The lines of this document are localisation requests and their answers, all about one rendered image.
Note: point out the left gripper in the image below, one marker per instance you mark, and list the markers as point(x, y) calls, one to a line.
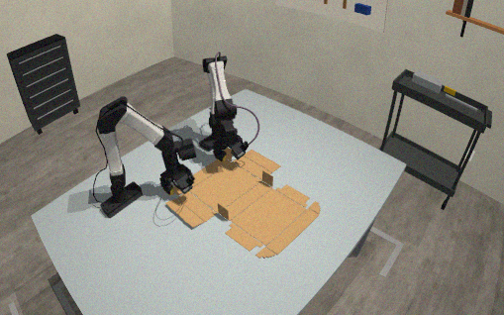
point(218, 146)

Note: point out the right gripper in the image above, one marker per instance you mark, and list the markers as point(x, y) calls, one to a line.
point(166, 176)

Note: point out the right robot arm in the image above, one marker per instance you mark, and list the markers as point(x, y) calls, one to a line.
point(162, 140)

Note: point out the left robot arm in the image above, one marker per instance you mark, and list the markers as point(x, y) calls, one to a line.
point(219, 89)

